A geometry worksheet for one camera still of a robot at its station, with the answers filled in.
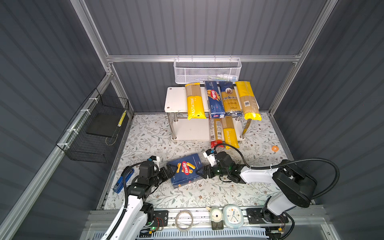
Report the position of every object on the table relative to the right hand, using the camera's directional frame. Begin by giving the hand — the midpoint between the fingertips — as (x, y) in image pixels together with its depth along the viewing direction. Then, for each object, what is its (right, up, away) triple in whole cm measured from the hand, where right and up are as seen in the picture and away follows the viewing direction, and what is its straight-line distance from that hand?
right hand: (201, 172), depth 84 cm
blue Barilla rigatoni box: (-8, +2, -1) cm, 8 cm away
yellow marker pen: (-43, +27, -7) cm, 51 cm away
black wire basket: (-54, +21, -12) cm, 60 cm away
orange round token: (+51, +11, +16) cm, 54 cm away
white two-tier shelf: (-12, +24, +19) cm, 33 cm away
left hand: (-16, +1, -2) cm, 16 cm away
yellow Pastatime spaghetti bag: (+20, +19, +12) cm, 30 cm away
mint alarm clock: (+15, -18, -12) cm, 27 cm away
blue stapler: (-45, -6, -3) cm, 45 cm away
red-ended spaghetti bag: (+10, +22, +12) cm, 27 cm away
